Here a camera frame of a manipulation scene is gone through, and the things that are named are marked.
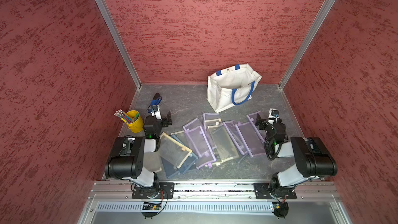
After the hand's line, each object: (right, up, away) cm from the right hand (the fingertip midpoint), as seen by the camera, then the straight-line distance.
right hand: (265, 115), depth 92 cm
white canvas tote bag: (-20, +18, +6) cm, 28 cm away
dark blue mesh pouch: (-54, -28, -13) cm, 62 cm away
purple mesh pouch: (-39, -18, -8) cm, 43 cm away
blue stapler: (-72, +9, +17) cm, 75 cm away
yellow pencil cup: (-77, -6, -5) cm, 77 cm away
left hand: (-63, 0, +1) cm, 63 cm away
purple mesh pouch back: (-35, -2, +10) cm, 37 cm away
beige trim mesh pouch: (-55, -20, -5) cm, 59 cm away
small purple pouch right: (-5, -2, +8) cm, 10 cm away
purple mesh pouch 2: (-8, -14, +1) cm, 16 cm away
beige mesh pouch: (-26, -17, -5) cm, 31 cm away
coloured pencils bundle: (-83, 0, -7) cm, 83 cm away
